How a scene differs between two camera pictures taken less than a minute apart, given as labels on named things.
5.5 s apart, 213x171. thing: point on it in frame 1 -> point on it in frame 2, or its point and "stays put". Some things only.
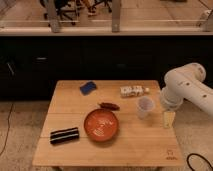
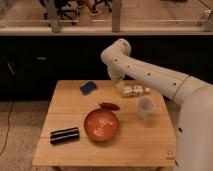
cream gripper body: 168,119 -> 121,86
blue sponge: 88,87 stays put
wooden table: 115,123 stays put
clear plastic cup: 145,105 stays put
